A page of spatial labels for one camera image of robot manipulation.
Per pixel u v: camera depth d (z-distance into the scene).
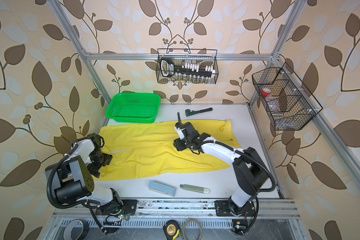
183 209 0.75
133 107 1.20
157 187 0.77
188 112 1.15
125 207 0.74
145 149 0.96
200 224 0.70
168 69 0.85
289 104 0.73
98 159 0.73
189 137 0.67
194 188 0.80
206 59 0.91
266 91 0.81
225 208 0.73
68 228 0.66
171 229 0.67
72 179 0.45
